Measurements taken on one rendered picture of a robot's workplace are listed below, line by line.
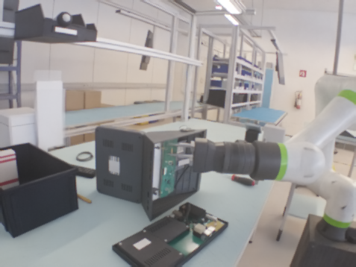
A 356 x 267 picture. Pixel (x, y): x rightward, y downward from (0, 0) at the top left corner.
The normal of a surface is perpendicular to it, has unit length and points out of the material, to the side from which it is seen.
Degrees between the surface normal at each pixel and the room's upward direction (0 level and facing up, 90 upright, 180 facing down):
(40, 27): 90
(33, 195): 90
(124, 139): 90
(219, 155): 90
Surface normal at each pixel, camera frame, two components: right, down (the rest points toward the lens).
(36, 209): 0.85, 0.19
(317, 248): -0.47, 0.16
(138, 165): -0.26, 0.20
